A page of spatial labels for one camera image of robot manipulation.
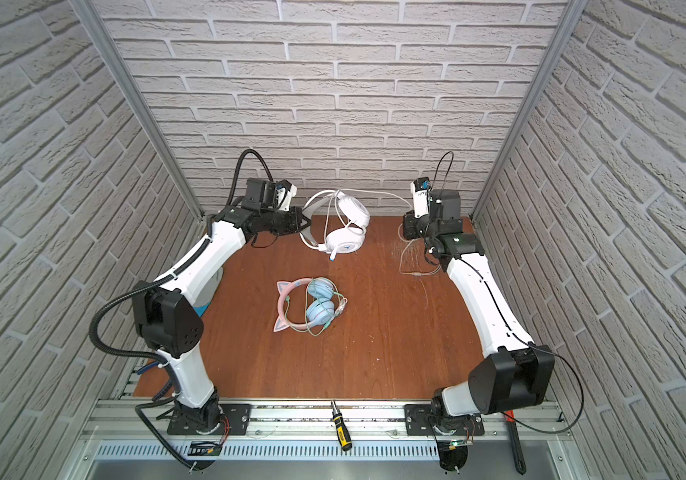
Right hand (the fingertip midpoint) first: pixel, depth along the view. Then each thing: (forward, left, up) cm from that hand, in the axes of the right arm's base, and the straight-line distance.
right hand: (411, 211), depth 79 cm
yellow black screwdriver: (-47, +22, -28) cm, 59 cm away
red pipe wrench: (-52, -20, -30) cm, 63 cm away
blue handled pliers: (-31, +69, -30) cm, 82 cm away
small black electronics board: (-46, +57, -33) cm, 80 cm away
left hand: (+5, +27, -5) cm, 28 cm away
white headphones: (-10, +18, +2) cm, 20 cm away
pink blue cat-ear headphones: (-14, +27, -24) cm, 39 cm away
